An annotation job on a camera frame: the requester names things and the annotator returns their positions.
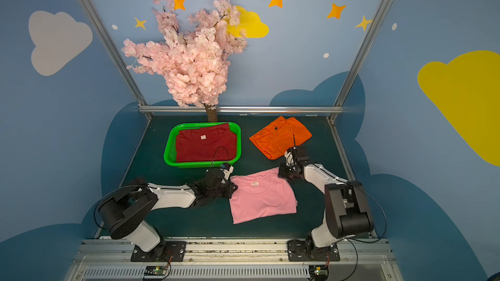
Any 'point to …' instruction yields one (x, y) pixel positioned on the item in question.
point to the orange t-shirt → (280, 136)
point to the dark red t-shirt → (212, 143)
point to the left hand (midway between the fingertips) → (238, 185)
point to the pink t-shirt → (262, 195)
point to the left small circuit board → (155, 270)
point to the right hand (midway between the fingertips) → (282, 171)
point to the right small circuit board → (318, 272)
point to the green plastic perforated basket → (170, 147)
